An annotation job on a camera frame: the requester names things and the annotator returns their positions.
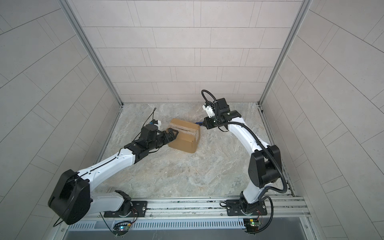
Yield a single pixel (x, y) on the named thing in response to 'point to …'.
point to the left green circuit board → (121, 228)
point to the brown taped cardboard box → (187, 138)
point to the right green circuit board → (252, 224)
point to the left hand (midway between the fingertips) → (178, 133)
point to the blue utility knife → (199, 122)
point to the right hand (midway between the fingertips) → (203, 122)
